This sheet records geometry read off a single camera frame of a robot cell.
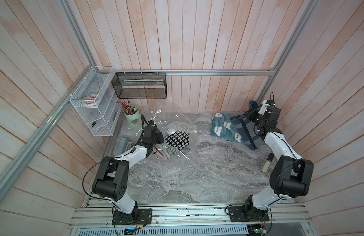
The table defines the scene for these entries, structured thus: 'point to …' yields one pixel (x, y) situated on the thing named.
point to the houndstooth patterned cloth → (178, 139)
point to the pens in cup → (128, 109)
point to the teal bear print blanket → (222, 126)
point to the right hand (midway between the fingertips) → (248, 108)
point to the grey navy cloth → (245, 127)
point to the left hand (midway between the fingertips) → (160, 135)
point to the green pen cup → (133, 117)
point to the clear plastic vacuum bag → (169, 123)
